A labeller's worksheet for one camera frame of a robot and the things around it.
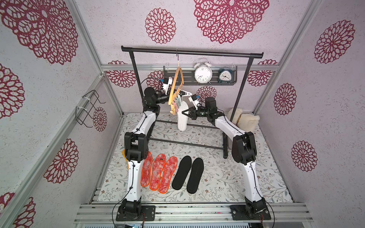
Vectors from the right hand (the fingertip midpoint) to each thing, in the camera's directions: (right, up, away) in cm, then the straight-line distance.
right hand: (181, 111), depth 91 cm
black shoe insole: (+3, -35, 0) cm, 36 cm away
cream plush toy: (+47, -7, +12) cm, 49 cm away
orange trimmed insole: (-14, -34, 0) cm, 37 cm away
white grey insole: (+1, -5, +1) cm, 5 cm away
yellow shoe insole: (-26, -22, -28) cm, 44 cm away
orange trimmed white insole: (-8, -36, -1) cm, 37 cm away
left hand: (+2, +9, -10) cm, 14 cm away
